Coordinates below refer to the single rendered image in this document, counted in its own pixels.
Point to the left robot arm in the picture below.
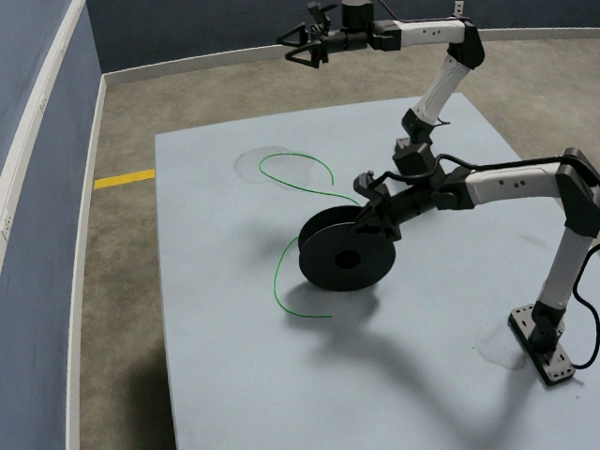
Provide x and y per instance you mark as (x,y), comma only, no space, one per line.
(464,188)

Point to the black cable reel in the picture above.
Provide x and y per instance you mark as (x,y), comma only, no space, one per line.
(331,259)

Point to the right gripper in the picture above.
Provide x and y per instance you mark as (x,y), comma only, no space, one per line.
(323,42)

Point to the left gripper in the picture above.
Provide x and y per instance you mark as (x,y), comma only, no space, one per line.
(386,213)

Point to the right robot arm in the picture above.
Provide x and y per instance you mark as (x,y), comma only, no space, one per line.
(465,52)

